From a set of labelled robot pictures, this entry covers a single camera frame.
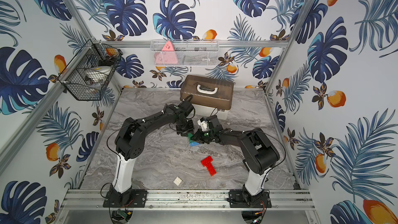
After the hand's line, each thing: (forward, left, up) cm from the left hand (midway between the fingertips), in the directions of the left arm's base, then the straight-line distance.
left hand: (193, 131), depth 92 cm
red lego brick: (-15, -9, -4) cm, 18 cm away
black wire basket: (+8, +59, +29) cm, 67 cm away
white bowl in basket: (+14, +50, +29) cm, 59 cm away
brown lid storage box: (+15, -8, +15) cm, 23 cm away
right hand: (-4, +1, -2) cm, 4 cm away
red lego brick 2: (-20, -11, -4) cm, 23 cm away
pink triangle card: (+32, +18, +29) cm, 47 cm away
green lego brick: (-4, +2, +2) cm, 5 cm away
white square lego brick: (-27, +6, -4) cm, 27 cm away
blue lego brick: (-5, -1, -5) cm, 7 cm away
